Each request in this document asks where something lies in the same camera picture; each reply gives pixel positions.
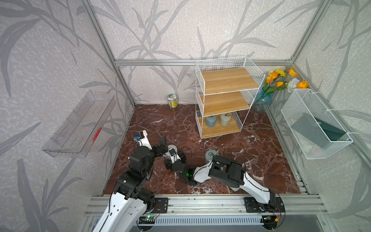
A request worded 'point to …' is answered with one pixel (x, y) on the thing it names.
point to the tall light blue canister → (209, 154)
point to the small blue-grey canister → (211, 121)
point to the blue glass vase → (262, 102)
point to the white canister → (171, 146)
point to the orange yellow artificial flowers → (277, 79)
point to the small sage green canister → (225, 120)
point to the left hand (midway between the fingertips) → (160, 139)
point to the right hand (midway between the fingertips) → (170, 153)
